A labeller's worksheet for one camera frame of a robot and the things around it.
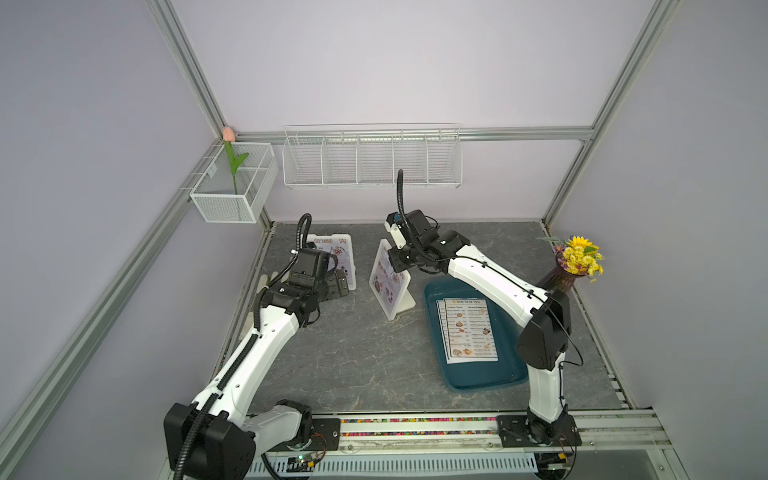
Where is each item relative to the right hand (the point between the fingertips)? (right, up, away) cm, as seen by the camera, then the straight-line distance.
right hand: (391, 254), depth 84 cm
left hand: (-17, -8, -5) cm, 19 cm away
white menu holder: (-25, +4, +5) cm, 26 cm away
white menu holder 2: (+4, -14, +2) cm, 15 cm away
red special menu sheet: (-2, -9, +8) cm, 12 cm away
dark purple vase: (+49, -7, +1) cm, 49 cm away
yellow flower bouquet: (+50, 0, -5) cm, 50 cm away
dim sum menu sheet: (+23, -24, +7) cm, 34 cm away
